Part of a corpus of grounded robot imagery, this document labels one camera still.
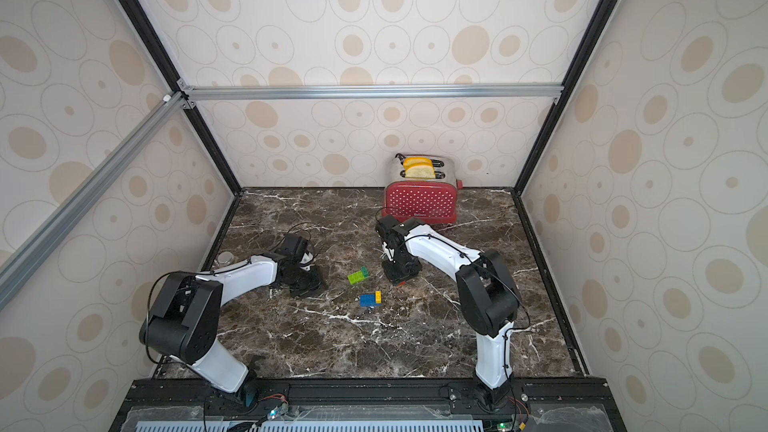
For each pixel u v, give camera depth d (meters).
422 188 0.95
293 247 0.76
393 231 0.67
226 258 0.88
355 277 0.95
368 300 0.89
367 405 0.73
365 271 0.95
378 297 0.87
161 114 0.82
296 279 0.78
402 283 0.94
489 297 0.49
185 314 0.95
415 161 1.01
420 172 1.00
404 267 0.79
